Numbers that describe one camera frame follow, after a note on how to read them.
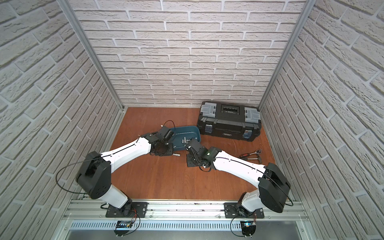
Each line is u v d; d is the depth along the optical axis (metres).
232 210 0.73
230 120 0.90
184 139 1.00
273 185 0.41
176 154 0.90
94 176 0.44
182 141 0.99
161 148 0.66
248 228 0.70
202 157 0.58
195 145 0.62
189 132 1.03
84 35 0.80
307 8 0.70
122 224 0.73
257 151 0.95
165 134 0.69
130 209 0.68
